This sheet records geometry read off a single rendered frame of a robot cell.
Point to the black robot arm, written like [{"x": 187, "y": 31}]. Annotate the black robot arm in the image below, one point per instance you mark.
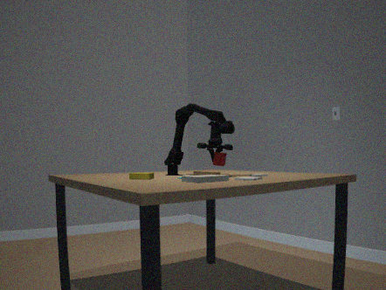
[{"x": 182, "y": 116}]

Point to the white flat rectangular block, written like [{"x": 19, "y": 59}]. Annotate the white flat rectangular block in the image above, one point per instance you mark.
[{"x": 205, "y": 179}]

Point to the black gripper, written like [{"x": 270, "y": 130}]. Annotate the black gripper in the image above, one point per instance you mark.
[{"x": 211, "y": 149}]

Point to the yellow flat block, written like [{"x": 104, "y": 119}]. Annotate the yellow flat block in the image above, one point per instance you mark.
[{"x": 141, "y": 176}]

